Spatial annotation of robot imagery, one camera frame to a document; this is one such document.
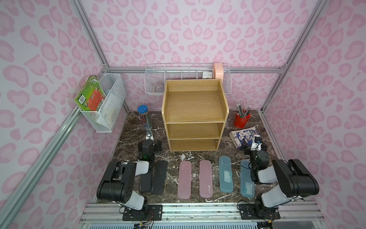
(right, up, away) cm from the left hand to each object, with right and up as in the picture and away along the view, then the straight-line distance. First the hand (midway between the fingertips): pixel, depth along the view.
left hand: (150, 138), depth 94 cm
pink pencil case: (+23, -28, -13) cm, 39 cm away
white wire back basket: (+3, +42, +2) cm, 42 cm away
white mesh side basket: (-24, +12, -12) cm, 29 cm away
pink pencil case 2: (+35, -23, -10) cm, 43 cm away
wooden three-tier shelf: (+29, +16, -18) cm, 37 cm away
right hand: (+65, +1, -5) cm, 65 cm away
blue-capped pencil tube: (-5, +19, +1) cm, 19 cm away
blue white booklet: (+64, 0, +7) cm, 65 cm away
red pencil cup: (+63, +11, +13) cm, 66 cm away
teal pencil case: (+47, -20, -10) cm, 52 cm away
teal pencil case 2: (+58, -26, -14) cm, 65 cm away
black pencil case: (+8, -21, -9) cm, 25 cm away
